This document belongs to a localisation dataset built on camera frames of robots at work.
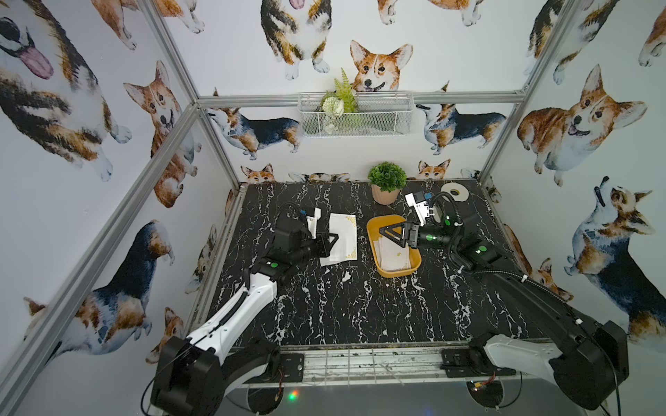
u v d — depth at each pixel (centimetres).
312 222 72
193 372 38
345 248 81
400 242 63
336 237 78
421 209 66
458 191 118
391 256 95
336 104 82
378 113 92
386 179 100
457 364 73
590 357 38
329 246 69
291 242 60
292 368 74
